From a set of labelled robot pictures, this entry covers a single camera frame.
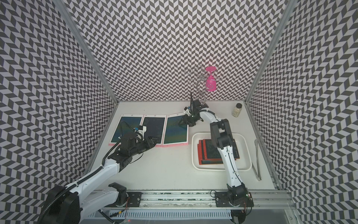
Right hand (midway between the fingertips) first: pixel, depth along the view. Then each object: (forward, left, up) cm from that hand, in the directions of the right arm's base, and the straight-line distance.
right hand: (181, 125), depth 101 cm
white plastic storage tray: (-15, -40, +3) cm, 43 cm away
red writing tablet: (-21, -20, -1) cm, 29 cm away
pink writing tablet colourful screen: (+4, +42, -2) cm, 42 cm away
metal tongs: (-35, -46, -3) cm, 58 cm away
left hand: (-18, +13, +11) cm, 25 cm away
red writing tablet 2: (-25, -13, -2) cm, 28 cm away
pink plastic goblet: (+23, -22, +21) cm, 38 cm away
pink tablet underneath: (-8, +5, 0) cm, 9 cm away
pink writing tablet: (+1, +20, -3) cm, 20 cm away
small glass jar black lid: (+11, -42, +4) cm, 43 cm away
